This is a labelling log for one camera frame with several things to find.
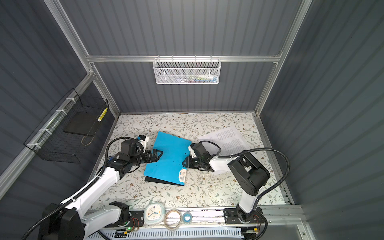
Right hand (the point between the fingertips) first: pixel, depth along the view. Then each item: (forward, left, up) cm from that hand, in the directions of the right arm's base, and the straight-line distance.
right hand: (185, 164), depth 91 cm
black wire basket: (+4, +57, +28) cm, 63 cm away
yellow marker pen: (+17, +45, +28) cm, 55 cm away
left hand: (+2, +15, +12) cm, 19 cm away
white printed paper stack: (+18, -31, -2) cm, 36 cm away
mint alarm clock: (-26, +14, +2) cm, 30 cm away
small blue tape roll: (-30, -2, -1) cm, 30 cm away
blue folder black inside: (-4, +9, +2) cm, 10 cm away
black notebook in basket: (+10, +52, +28) cm, 60 cm away
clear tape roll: (-28, +5, -3) cm, 29 cm away
